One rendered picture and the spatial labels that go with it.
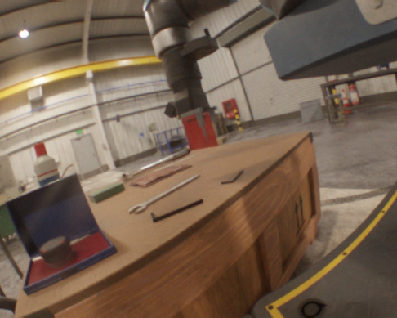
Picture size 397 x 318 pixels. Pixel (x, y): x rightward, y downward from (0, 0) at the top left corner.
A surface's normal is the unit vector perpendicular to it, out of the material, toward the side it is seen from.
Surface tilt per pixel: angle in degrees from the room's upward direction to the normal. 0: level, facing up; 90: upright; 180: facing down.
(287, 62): 90
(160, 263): 90
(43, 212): 85
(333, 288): 0
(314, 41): 90
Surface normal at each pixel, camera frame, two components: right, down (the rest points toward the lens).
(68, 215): 0.62, -0.15
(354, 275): -0.29, -0.95
